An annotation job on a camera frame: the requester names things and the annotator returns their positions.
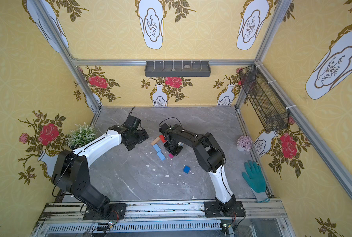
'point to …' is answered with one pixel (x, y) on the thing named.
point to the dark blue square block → (186, 169)
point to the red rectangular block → (162, 139)
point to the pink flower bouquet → (244, 143)
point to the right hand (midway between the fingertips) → (168, 154)
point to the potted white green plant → (82, 135)
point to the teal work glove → (256, 180)
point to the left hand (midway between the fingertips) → (145, 139)
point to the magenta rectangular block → (170, 155)
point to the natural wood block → (155, 140)
